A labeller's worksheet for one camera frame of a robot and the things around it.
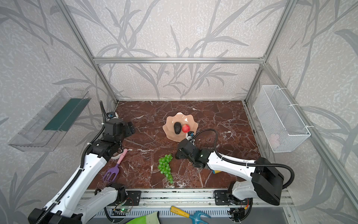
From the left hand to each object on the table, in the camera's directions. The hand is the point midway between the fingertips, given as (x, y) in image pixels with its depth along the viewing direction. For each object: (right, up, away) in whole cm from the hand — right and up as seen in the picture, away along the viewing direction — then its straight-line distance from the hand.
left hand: (127, 121), depth 77 cm
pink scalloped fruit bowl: (+31, 0, +27) cm, 41 cm away
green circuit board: (+2, -45, -7) cm, 46 cm away
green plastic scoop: (+16, -47, -10) cm, 51 cm away
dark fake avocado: (+27, -6, +21) cm, 35 cm away
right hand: (+30, -14, +5) cm, 34 cm away
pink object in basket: (+80, -10, -5) cm, 80 cm away
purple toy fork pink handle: (-9, -29, +5) cm, 31 cm away
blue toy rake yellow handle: (+37, -46, -11) cm, 60 cm away
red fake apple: (+33, -6, +21) cm, 39 cm away
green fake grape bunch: (+20, -26, +3) cm, 33 cm away
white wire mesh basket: (+77, -2, -17) cm, 78 cm away
